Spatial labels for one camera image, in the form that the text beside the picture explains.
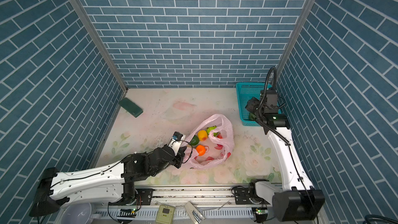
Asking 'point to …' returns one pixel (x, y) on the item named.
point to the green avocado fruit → (252, 116)
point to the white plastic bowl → (79, 213)
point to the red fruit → (219, 146)
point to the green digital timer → (166, 214)
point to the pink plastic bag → (210, 144)
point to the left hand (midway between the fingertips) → (188, 150)
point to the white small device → (194, 214)
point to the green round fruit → (210, 128)
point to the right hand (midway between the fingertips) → (251, 100)
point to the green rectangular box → (130, 107)
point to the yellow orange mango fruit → (202, 135)
